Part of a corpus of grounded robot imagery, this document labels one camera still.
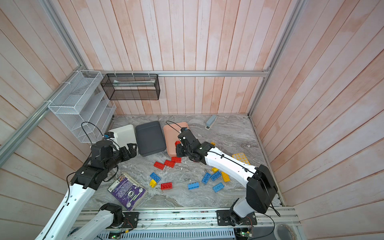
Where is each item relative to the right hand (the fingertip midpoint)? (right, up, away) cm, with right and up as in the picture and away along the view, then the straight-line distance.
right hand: (177, 148), depth 82 cm
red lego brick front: (-6, -21, +2) cm, 22 cm away
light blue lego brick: (+8, -21, +1) cm, 23 cm away
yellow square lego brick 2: (+22, -14, +6) cm, 26 cm away
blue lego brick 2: (+22, -17, +6) cm, 29 cm away
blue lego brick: (+17, -20, +10) cm, 28 cm away
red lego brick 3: (-2, -8, +11) cm, 14 cm away
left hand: (-24, 0, -8) cm, 25 cm away
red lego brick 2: (-6, -11, +11) cm, 16 cm away
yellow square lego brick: (-14, -20, +2) cm, 25 cm away
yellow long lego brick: (+28, -17, +5) cm, 33 cm away
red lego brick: (-12, -12, +9) cm, 19 cm away
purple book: (-27, -24, -2) cm, 36 cm away
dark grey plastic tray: (-22, +4, +27) cm, 35 cm away
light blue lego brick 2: (+23, -22, +2) cm, 32 cm away
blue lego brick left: (-14, -18, +6) cm, 23 cm away
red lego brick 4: (0, +3, 0) cm, 3 cm away
